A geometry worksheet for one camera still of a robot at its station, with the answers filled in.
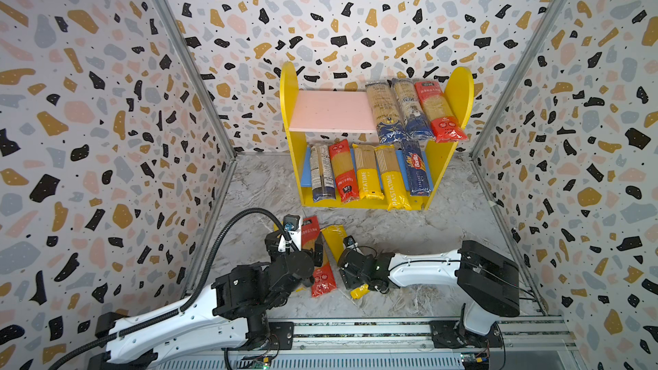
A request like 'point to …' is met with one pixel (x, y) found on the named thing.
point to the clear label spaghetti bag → (322, 173)
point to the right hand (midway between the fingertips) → (346, 269)
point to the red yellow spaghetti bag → (344, 170)
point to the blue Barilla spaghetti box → (417, 170)
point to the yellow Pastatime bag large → (368, 175)
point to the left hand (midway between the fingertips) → (307, 232)
